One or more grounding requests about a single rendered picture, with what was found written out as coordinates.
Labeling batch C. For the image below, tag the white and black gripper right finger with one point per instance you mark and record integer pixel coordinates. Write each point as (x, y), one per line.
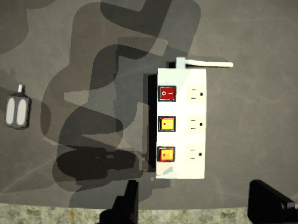
(267, 205)

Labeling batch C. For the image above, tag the white power strip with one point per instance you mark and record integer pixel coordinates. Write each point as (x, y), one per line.
(181, 119)

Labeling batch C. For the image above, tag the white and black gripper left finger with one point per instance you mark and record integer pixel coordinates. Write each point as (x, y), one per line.
(128, 204)

